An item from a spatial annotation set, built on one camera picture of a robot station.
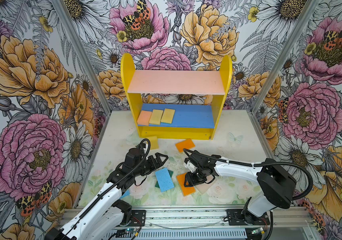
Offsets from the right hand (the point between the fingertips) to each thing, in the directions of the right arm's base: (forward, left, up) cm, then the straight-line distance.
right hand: (190, 189), depth 80 cm
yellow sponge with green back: (+40, +19, +13) cm, 47 cm away
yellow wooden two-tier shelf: (+66, -10, +9) cm, 67 cm away
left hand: (+9, +14, +11) cm, 20 cm away
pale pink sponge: (+2, -8, -4) cm, 9 cm away
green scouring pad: (+10, +10, -2) cm, 15 cm away
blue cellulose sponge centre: (+5, +14, 0) cm, 15 cm away
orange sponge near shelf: (+30, -1, -3) cm, 30 cm away
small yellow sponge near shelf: (+26, +20, +4) cm, 33 cm away
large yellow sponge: (+41, +11, +13) cm, 45 cm away
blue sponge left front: (-1, +34, -1) cm, 34 cm away
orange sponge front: (0, +2, -2) cm, 3 cm away
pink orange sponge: (+39, +26, +14) cm, 49 cm away
